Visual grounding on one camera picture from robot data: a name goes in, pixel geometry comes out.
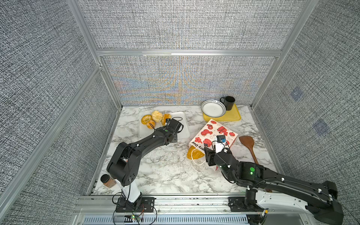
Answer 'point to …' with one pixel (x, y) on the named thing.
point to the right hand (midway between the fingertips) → (208, 145)
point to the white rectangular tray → (184, 134)
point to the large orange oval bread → (193, 153)
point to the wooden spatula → (248, 142)
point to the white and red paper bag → (208, 134)
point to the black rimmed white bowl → (213, 108)
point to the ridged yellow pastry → (165, 116)
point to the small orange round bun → (151, 124)
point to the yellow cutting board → (229, 115)
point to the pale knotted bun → (157, 116)
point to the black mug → (228, 101)
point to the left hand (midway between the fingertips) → (173, 135)
